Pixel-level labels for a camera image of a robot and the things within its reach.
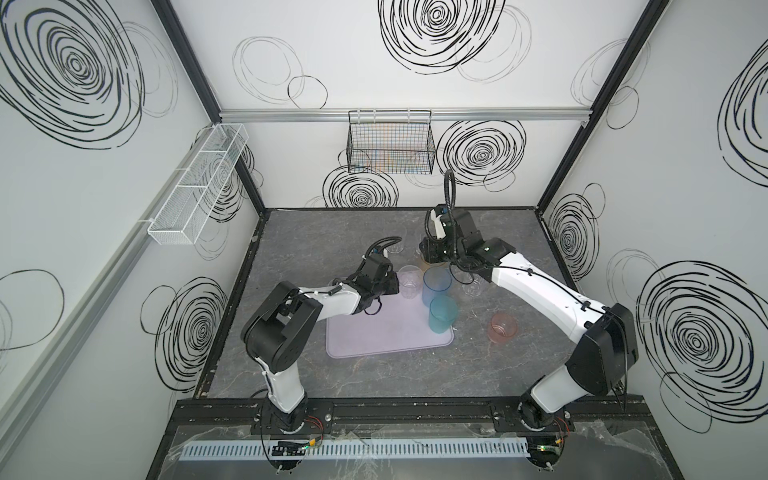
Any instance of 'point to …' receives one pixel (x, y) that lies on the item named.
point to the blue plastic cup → (436, 282)
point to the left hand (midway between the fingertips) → (400, 277)
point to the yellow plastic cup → (424, 265)
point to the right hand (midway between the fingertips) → (422, 244)
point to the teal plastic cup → (443, 309)
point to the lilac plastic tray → (402, 323)
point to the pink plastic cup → (502, 328)
